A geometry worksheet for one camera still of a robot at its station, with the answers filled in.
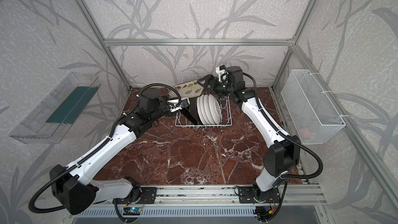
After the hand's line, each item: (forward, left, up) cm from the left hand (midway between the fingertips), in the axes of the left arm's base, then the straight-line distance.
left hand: (180, 90), depth 74 cm
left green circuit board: (-46, +21, -33) cm, 60 cm away
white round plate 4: (+4, -18, -19) cm, 27 cm away
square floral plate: (+4, -5, -3) cm, 8 cm away
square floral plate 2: (+1, -4, -16) cm, 17 cm away
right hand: (+4, -11, +3) cm, 12 cm away
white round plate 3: (+1, -13, -18) cm, 22 cm away
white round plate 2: (0, -10, -17) cm, 20 cm away
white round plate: (0, -9, -17) cm, 19 cm away
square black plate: (-4, -4, -20) cm, 20 cm away
